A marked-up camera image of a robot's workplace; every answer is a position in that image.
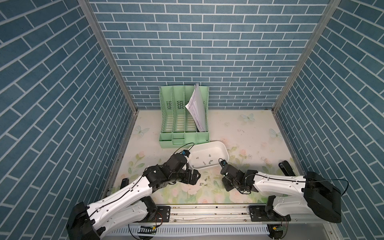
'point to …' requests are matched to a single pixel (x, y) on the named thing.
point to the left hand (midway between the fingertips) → (197, 176)
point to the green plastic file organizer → (177, 127)
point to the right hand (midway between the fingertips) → (224, 182)
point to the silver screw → (209, 155)
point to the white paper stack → (196, 107)
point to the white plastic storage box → (208, 154)
